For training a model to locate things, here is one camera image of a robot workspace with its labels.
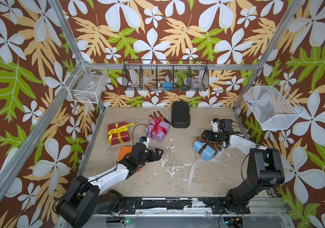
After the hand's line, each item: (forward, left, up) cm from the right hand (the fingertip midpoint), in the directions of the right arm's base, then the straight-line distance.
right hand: (207, 134), depth 96 cm
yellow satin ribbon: (+2, +62, +2) cm, 62 cm away
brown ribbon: (-10, -2, +2) cm, 10 cm away
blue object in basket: (+24, +27, +23) cm, 43 cm away
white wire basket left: (+17, +77, +30) cm, 84 cm away
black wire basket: (+34, +28, +25) cm, 50 cm away
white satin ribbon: (-15, -4, -6) cm, 17 cm away
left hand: (-13, +33, +3) cm, 36 cm away
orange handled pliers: (+22, +32, -6) cm, 39 cm away
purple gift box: (-1, +32, 0) cm, 32 cm away
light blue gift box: (-14, +2, +1) cm, 14 cm away
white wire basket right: (+4, -35, +22) cm, 41 cm away
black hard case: (+19, +17, 0) cm, 25 cm away
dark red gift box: (-1, +56, +1) cm, 56 cm away
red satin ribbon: (+5, +35, +2) cm, 35 cm away
